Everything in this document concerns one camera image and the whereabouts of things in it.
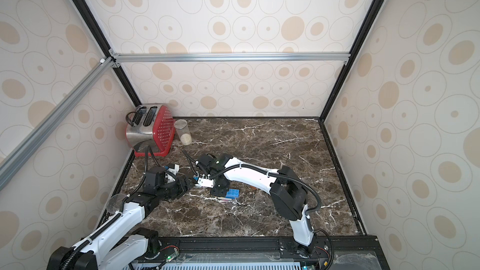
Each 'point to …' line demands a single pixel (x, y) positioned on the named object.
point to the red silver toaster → (150, 130)
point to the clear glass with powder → (184, 134)
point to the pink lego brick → (225, 199)
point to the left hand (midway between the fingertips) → (199, 182)
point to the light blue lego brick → (232, 194)
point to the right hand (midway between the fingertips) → (225, 186)
